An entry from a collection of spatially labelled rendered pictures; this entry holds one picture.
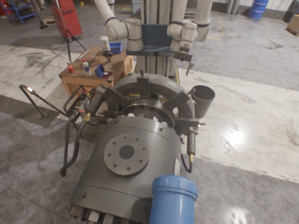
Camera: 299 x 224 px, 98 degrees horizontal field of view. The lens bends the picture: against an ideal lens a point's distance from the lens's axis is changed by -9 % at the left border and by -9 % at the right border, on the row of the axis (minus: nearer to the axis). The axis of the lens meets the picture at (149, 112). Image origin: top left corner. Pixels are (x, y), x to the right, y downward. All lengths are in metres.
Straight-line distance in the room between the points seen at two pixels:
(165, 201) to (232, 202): 1.27
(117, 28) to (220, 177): 1.80
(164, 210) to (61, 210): 1.35
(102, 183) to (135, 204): 0.17
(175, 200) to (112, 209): 0.26
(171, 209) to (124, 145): 0.35
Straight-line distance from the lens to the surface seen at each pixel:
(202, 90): 2.12
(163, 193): 0.53
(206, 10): 1.45
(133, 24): 1.54
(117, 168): 0.66
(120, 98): 1.10
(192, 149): 1.25
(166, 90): 0.99
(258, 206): 1.87
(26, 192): 2.01
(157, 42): 1.74
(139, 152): 0.68
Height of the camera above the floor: 1.53
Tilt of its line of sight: 48 degrees down
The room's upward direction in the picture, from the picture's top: straight up
